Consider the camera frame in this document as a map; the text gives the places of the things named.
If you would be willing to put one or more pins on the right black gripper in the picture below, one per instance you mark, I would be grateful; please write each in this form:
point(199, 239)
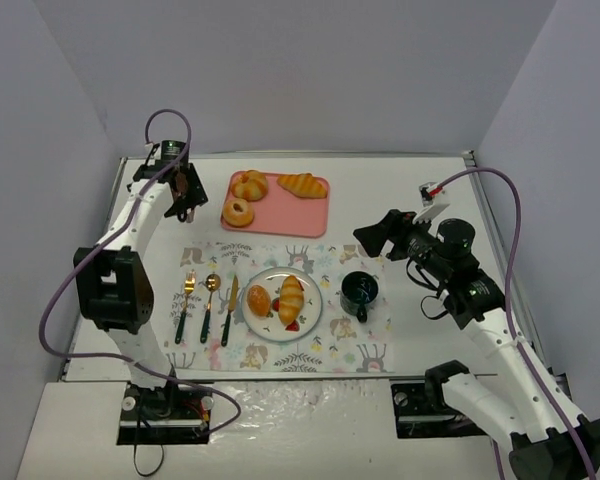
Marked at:
point(394, 237)

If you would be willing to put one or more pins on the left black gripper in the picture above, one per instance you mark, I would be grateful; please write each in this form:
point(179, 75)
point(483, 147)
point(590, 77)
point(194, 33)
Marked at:
point(192, 187)

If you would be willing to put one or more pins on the small striped bread loaf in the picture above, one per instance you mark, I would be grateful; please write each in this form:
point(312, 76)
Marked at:
point(291, 300)

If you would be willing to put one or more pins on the small orange bun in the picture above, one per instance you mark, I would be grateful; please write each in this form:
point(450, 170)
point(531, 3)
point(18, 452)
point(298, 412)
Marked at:
point(258, 301)

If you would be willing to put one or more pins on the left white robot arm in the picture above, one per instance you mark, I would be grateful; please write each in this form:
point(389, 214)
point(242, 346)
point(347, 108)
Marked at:
point(114, 289)

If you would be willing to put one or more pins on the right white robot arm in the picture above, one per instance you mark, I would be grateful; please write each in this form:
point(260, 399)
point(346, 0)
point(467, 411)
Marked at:
point(545, 435)

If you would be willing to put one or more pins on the round knotted bread roll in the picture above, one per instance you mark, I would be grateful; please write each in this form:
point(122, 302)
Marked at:
point(251, 186)

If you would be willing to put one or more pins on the long croissant bread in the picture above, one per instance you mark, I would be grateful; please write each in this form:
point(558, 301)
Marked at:
point(304, 186)

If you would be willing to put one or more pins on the dark green mug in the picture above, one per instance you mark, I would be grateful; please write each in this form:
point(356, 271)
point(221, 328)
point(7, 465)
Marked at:
point(359, 291)

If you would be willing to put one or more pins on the pink serving tray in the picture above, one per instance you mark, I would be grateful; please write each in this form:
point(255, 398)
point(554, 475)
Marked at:
point(282, 213)

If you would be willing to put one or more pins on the floral printed placemat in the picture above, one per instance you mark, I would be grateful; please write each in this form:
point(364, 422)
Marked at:
point(338, 344)

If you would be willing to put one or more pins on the white watermelon pattern plate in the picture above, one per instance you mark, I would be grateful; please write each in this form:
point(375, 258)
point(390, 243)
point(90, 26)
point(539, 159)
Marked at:
point(270, 328)

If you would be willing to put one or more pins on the ring donut bread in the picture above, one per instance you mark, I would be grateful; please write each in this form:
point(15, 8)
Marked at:
point(238, 212)

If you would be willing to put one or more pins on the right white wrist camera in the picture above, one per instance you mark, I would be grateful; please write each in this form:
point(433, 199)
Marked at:
point(434, 201)

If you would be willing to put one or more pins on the gold fork green handle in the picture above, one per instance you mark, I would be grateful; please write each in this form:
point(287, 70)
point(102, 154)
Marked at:
point(188, 289)

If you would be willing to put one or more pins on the gold spoon green handle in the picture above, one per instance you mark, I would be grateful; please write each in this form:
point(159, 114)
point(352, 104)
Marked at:
point(212, 284)

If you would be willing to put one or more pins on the gold knife green handle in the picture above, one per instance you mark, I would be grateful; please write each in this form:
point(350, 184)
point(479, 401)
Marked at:
point(230, 309)

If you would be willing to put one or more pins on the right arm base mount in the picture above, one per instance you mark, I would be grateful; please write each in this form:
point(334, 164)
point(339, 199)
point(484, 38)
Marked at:
point(417, 418)

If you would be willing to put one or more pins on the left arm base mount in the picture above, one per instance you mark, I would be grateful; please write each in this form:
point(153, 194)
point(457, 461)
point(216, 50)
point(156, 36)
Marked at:
point(172, 416)

